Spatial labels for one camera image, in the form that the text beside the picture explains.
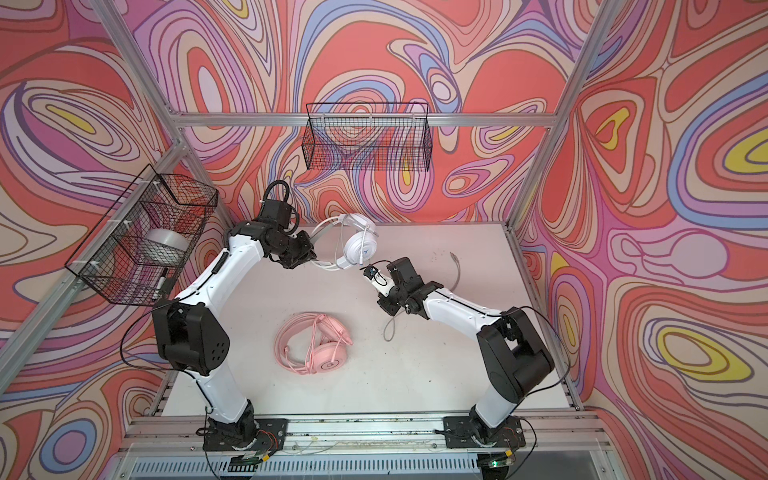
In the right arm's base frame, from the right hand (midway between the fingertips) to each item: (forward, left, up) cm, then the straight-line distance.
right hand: (385, 298), depth 90 cm
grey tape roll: (0, +52, +26) cm, 58 cm away
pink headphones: (-11, +24, -7) cm, 27 cm away
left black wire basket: (+1, +59, +25) cm, 64 cm away
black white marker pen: (-4, +56, +19) cm, 59 cm away
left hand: (+10, +19, +12) cm, 25 cm away
